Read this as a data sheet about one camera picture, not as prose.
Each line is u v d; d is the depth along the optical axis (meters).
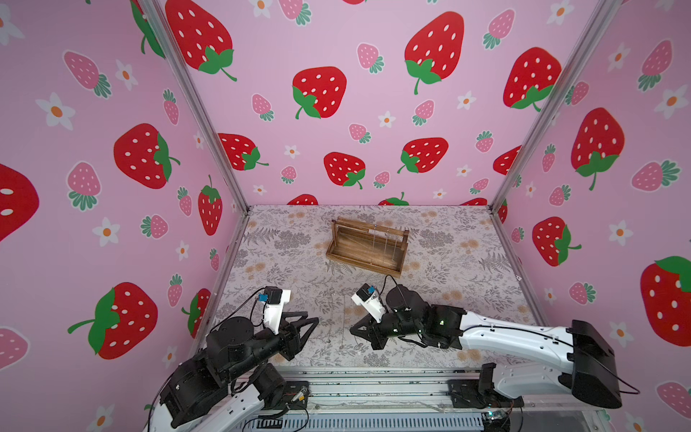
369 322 0.63
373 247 1.04
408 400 0.73
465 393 0.74
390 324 0.61
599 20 0.70
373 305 0.64
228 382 0.44
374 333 0.60
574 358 0.41
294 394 0.73
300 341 0.55
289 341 0.52
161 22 0.69
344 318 0.89
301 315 0.62
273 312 0.53
